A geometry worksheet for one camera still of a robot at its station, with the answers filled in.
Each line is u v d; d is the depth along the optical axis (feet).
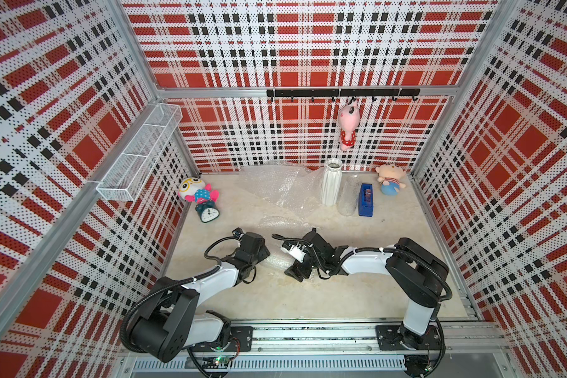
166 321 1.37
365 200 3.42
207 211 3.30
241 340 2.41
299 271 2.57
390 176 3.65
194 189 3.52
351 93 2.94
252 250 2.27
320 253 2.30
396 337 2.37
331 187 3.23
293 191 3.54
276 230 3.34
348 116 2.97
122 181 2.23
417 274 1.57
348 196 3.53
